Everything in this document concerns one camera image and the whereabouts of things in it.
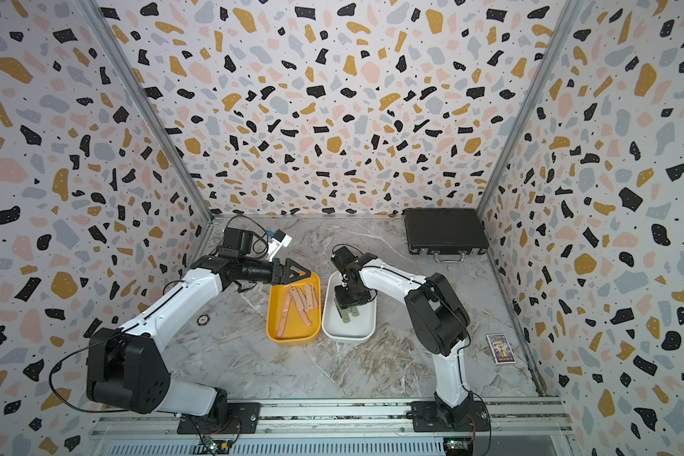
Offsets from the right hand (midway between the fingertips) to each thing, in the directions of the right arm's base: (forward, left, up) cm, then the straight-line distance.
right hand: (344, 304), depth 92 cm
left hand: (-1, +10, +18) cm, 21 cm away
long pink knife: (+2, +16, -1) cm, 16 cm away
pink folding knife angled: (+3, +12, -1) cm, 12 cm away
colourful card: (-12, -48, -3) cm, 49 cm away
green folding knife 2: (-1, -3, -2) cm, 4 cm away
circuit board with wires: (-38, +29, -3) cm, 48 cm away
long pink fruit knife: (-2, +20, -2) cm, 20 cm away
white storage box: (-8, -6, 0) cm, 10 cm away
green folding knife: (-3, 0, -3) cm, 4 cm away
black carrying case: (+37, -40, -6) cm, 55 cm away
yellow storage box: (-8, +15, -3) cm, 17 cm away
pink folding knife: (+2, +14, -1) cm, 14 cm away
